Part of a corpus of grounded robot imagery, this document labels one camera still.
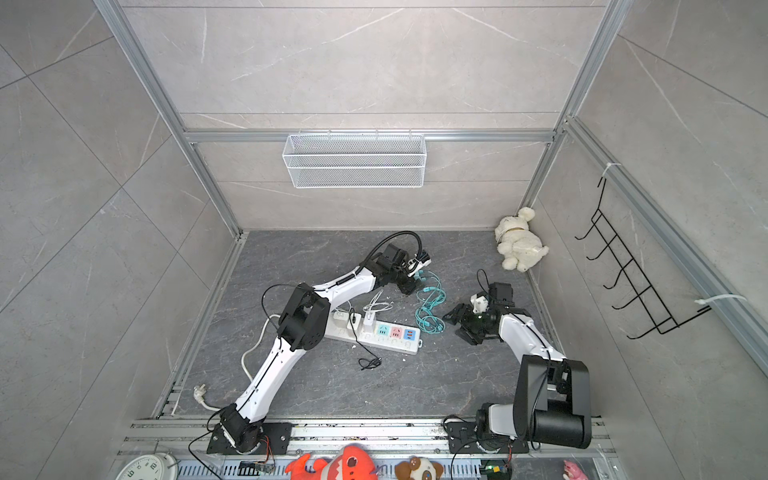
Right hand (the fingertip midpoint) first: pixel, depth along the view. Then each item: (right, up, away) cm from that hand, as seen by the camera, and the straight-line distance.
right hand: (450, 320), depth 88 cm
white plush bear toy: (+27, +23, +13) cm, 38 cm away
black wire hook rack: (+37, +17, -21) cm, 46 cm away
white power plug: (-70, -18, -9) cm, 73 cm away
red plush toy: (-27, -26, -25) cm, 45 cm away
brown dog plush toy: (-12, -30, -21) cm, 38 cm away
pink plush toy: (+24, -30, -21) cm, 44 cm away
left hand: (-8, +14, +14) cm, 21 cm away
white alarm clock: (-71, -29, -22) cm, 80 cm away
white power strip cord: (-59, -8, 0) cm, 59 cm away
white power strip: (-19, -5, 0) cm, 20 cm away
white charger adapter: (-24, +2, -2) cm, 24 cm away
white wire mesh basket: (-30, +52, +12) cm, 61 cm away
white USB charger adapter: (-32, +1, -4) cm, 33 cm away
